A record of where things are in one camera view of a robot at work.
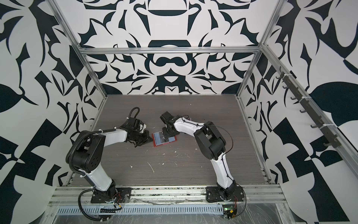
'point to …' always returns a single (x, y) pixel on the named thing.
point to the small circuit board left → (107, 210)
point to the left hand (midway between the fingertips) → (152, 137)
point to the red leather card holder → (158, 139)
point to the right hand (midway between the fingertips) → (167, 132)
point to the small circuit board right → (228, 210)
